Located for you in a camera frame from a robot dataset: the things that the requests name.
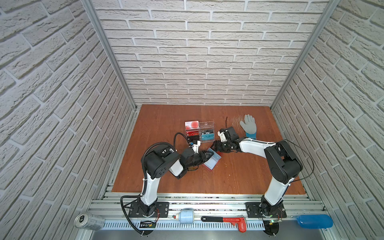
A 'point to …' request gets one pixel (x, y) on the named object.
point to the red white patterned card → (190, 125)
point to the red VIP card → (192, 133)
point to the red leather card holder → (208, 168)
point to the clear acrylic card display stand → (203, 131)
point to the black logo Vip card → (208, 131)
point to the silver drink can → (89, 221)
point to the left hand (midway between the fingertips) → (214, 153)
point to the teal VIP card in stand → (208, 136)
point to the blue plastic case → (315, 221)
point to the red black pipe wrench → (241, 222)
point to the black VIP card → (193, 138)
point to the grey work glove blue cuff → (249, 126)
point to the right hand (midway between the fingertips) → (214, 147)
